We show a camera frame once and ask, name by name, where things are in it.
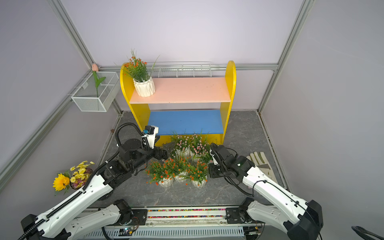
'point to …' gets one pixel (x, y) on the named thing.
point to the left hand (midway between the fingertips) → (167, 141)
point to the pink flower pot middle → (184, 148)
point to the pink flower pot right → (199, 148)
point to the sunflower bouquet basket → (75, 177)
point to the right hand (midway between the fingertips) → (210, 169)
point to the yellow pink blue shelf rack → (193, 105)
